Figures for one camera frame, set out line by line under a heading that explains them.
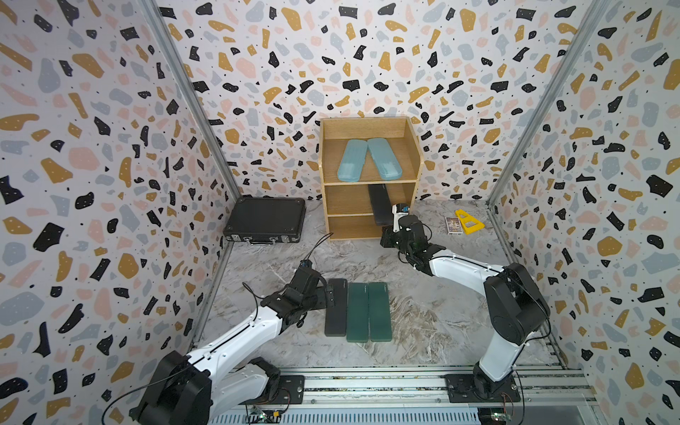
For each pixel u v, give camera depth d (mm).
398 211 821
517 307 481
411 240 717
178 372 403
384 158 901
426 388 761
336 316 861
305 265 765
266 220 1080
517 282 500
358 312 881
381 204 903
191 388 389
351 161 873
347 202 999
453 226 1127
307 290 654
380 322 861
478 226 1132
